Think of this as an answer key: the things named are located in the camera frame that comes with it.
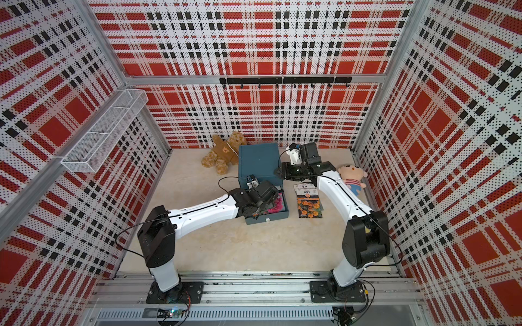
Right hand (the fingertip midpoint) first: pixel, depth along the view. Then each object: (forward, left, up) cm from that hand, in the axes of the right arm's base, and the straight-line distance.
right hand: (281, 172), depth 84 cm
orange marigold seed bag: (-5, -14, -21) cm, 25 cm away
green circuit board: (-47, +40, -19) cm, 64 cm away
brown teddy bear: (+26, +31, -14) cm, 43 cm away
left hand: (-8, +5, -9) cm, 13 cm away
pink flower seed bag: (-9, +1, -12) cm, 15 cm away
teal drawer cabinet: (+7, +8, -1) cm, 11 cm away
